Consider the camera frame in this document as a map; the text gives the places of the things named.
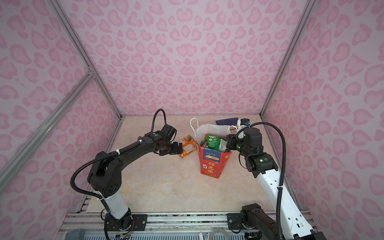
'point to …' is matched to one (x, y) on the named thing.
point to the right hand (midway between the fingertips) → (228, 134)
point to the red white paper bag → (212, 162)
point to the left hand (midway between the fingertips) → (177, 149)
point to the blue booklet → (230, 121)
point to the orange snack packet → (189, 145)
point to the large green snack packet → (216, 143)
